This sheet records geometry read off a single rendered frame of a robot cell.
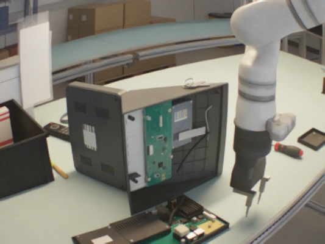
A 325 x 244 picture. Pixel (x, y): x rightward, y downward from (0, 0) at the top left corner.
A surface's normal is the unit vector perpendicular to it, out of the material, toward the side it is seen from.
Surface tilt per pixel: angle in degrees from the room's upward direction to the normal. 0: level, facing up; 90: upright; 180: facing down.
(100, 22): 90
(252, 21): 79
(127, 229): 0
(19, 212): 0
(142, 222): 0
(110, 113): 90
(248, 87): 90
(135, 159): 90
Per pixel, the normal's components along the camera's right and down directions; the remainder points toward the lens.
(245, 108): -0.69, 0.15
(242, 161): -0.61, 0.49
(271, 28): -0.27, 0.45
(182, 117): 0.63, 0.30
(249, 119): -0.55, 0.34
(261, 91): -0.06, 0.40
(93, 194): -0.01, -0.92
